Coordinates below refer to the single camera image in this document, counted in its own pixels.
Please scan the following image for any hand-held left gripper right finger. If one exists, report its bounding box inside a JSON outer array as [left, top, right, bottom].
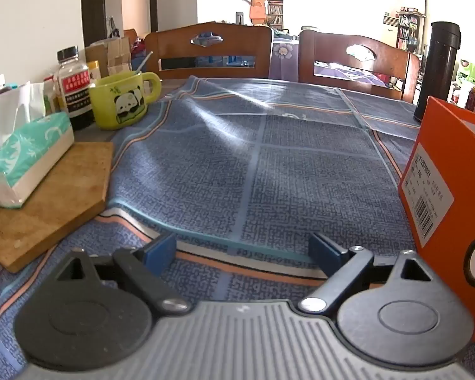
[[299, 233, 434, 313]]

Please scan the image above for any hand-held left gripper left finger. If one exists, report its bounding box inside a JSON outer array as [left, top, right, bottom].
[[57, 231, 191, 313]]

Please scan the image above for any blue patterned tablecloth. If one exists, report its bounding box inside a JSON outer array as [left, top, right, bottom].
[[0, 77, 475, 380]]

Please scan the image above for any wooden cutting board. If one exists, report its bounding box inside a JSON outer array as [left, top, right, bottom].
[[0, 141, 115, 274]]

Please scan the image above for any green panda mug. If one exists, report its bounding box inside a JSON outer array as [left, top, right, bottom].
[[88, 71, 162, 130]]

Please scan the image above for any orange cardboard box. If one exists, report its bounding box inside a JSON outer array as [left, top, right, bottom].
[[398, 96, 475, 343]]

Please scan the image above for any teal tissue box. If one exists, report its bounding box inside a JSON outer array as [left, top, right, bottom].
[[0, 81, 75, 209]]

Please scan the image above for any clear bottle with black cap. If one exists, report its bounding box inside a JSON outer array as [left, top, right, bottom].
[[53, 47, 95, 131]]

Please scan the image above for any spoon in mug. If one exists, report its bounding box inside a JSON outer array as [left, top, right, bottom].
[[132, 51, 153, 75]]

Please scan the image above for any small yellow box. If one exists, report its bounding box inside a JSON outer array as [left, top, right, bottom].
[[86, 60, 102, 84]]

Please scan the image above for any purple flowered cabinet cover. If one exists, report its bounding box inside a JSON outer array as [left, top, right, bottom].
[[270, 40, 300, 82]]

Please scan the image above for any brown cardboard box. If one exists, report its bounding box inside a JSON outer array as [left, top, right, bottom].
[[84, 37, 132, 80]]

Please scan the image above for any wooden chair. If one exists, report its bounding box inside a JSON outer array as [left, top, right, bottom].
[[144, 22, 274, 80], [299, 29, 420, 104]]

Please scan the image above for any black thermos flask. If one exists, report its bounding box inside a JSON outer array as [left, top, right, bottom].
[[414, 22, 461, 123]]

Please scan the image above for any standing air conditioner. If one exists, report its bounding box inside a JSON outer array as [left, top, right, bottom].
[[382, 15, 398, 46]]

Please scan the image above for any tall bookshelf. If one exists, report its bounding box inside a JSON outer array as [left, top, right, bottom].
[[396, 7, 426, 52]]

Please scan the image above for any small bookshelf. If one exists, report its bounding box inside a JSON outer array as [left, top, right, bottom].
[[267, 0, 284, 28]]

